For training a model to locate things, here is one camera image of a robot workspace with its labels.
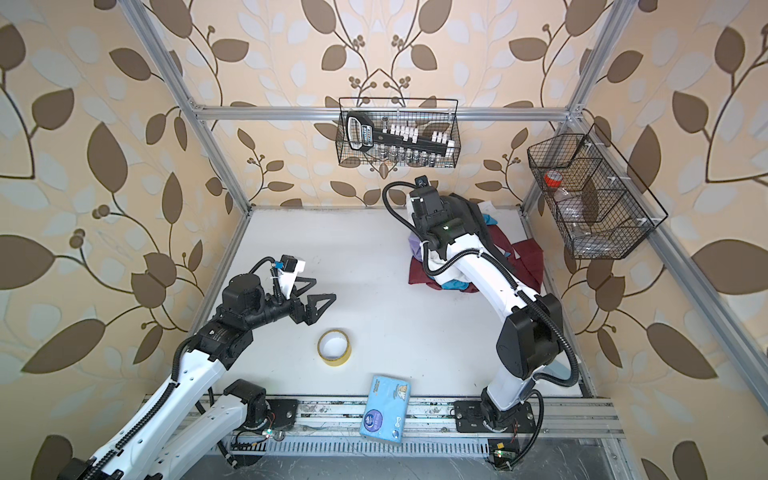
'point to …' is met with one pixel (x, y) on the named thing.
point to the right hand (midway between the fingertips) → (437, 212)
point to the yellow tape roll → (340, 361)
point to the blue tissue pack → (386, 407)
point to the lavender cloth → (416, 246)
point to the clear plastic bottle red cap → (553, 179)
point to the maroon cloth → (526, 256)
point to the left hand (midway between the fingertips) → (325, 288)
